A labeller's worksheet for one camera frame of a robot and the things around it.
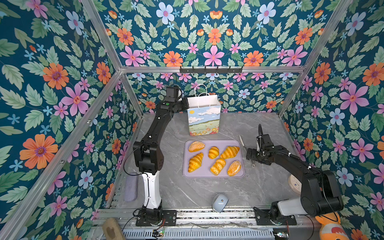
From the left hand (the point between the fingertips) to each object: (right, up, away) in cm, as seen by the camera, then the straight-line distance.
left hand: (190, 98), depth 88 cm
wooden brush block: (-34, -65, -20) cm, 76 cm away
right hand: (+39, -35, +3) cm, 53 cm away
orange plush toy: (+64, -62, -23) cm, 92 cm away
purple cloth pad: (-32, -50, -7) cm, 60 cm away
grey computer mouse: (+16, -54, -17) cm, 58 cm away
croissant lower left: (+3, -39, +1) cm, 39 cm away
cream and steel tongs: (+39, -41, +4) cm, 56 cm away
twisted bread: (+15, -42, -1) cm, 45 cm away
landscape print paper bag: (+8, -9, +4) cm, 13 cm away
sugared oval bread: (+3, -30, +8) cm, 31 cm away
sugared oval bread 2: (+26, -41, -1) cm, 49 cm away
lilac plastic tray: (+14, -38, +6) cm, 41 cm away
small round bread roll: (+14, -33, +6) cm, 37 cm away
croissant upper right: (+25, -33, +6) cm, 42 cm away
